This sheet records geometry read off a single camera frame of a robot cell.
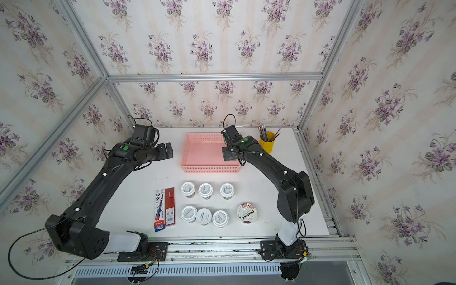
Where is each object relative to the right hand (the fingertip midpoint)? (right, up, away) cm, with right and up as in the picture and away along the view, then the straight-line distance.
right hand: (234, 152), depth 87 cm
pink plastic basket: (-19, -2, +24) cm, 30 cm away
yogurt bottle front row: (-21, -27, -9) cm, 35 cm away
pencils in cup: (+20, +9, +14) cm, 26 cm away
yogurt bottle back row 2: (-14, -18, -3) cm, 23 cm away
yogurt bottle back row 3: (-3, -19, -2) cm, 19 cm away
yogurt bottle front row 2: (-14, -28, -11) cm, 33 cm away
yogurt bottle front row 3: (-6, -29, -11) cm, 31 cm away
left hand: (-31, 0, -8) cm, 32 cm away
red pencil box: (-32, -27, -2) cm, 41 cm away
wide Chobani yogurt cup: (+6, -27, -8) cm, 29 cm away
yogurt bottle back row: (-23, -18, -1) cm, 29 cm away
